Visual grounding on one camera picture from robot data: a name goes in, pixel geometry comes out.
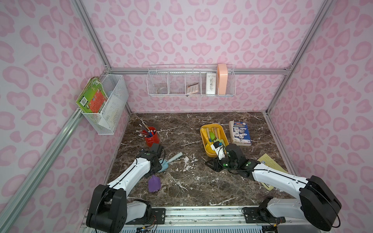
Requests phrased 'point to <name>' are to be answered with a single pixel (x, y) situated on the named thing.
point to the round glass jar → (162, 90)
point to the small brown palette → (192, 88)
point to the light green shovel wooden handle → (216, 136)
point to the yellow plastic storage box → (222, 135)
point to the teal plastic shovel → (164, 163)
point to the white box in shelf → (211, 83)
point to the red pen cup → (153, 138)
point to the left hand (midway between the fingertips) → (154, 167)
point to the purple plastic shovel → (154, 184)
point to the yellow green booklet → (265, 159)
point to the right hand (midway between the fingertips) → (206, 163)
